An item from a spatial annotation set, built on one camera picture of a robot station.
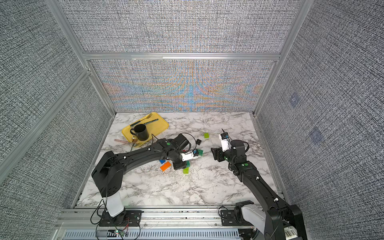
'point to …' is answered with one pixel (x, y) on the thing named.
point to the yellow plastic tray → (155, 128)
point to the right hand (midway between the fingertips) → (217, 143)
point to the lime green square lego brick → (186, 170)
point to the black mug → (141, 132)
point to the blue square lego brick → (162, 161)
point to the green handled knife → (151, 121)
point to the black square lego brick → (198, 141)
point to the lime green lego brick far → (206, 135)
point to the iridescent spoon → (134, 140)
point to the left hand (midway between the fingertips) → (186, 162)
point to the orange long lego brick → (165, 166)
